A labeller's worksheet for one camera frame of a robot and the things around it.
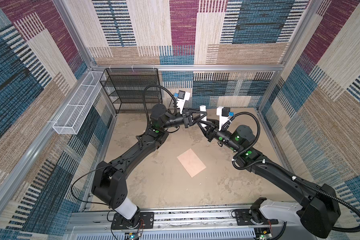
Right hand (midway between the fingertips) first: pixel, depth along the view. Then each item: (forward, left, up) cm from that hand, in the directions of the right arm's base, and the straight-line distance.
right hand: (197, 122), depth 66 cm
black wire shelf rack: (+47, +45, -15) cm, 67 cm away
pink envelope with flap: (-1, +2, -37) cm, 37 cm away
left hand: (0, -4, +5) cm, 6 cm away
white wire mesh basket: (+17, +76, -18) cm, 80 cm away
